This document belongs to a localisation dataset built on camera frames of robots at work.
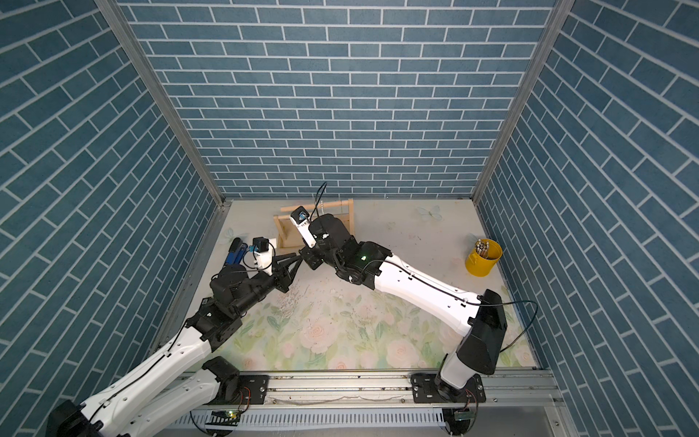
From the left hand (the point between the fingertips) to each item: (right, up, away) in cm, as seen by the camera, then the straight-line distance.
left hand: (306, 259), depth 73 cm
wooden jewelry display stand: (-15, +4, +36) cm, 39 cm away
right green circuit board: (+42, -41, -2) cm, 59 cm away
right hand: (+1, +6, -2) cm, 6 cm away
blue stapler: (-32, -1, +27) cm, 41 cm away
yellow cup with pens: (+56, -1, +18) cm, 59 cm away
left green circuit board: (-22, -43, 0) cm, 48 cm away
